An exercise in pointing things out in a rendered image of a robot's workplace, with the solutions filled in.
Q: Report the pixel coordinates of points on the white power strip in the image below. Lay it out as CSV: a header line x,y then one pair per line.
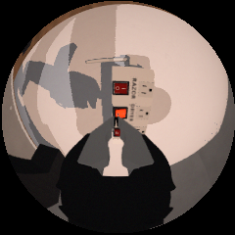
x,y
132,94

